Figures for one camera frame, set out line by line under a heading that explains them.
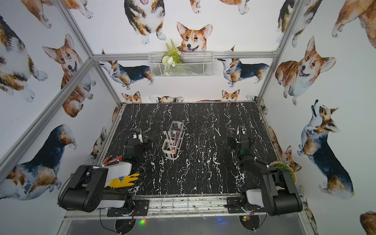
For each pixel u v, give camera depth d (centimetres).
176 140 88
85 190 43
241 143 69
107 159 90
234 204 73
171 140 86
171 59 82
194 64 92
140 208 74
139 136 79
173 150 81
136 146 72
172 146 86
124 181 80
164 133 84
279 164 77
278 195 42
